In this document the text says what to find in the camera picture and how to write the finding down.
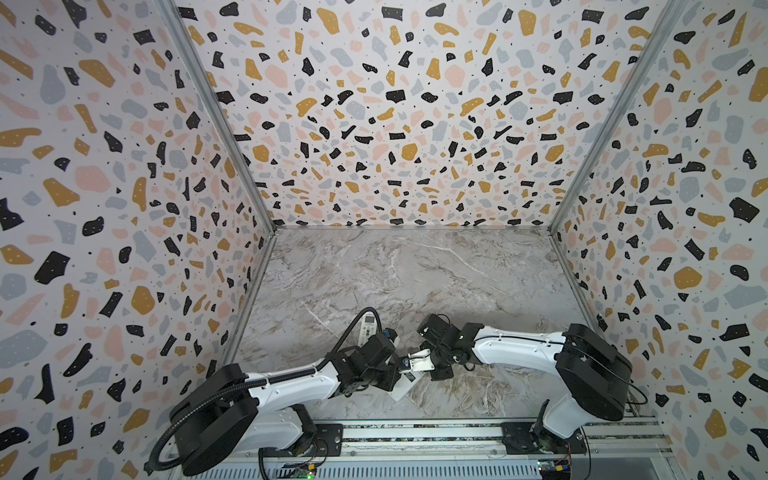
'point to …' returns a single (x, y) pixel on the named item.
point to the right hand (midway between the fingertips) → (417, 359)
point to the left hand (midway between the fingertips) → (401, 372)
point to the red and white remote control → (403, 383)
